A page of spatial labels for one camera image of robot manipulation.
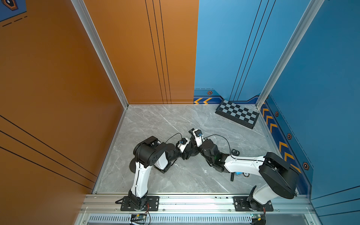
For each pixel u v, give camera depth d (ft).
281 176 1.45
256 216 2.37
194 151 2.48
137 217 2.35
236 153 2.97
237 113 3.61
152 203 2.42
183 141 2.65
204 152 2.13
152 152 1.79
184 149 2.73
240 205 2.37
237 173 2.72
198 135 2.32
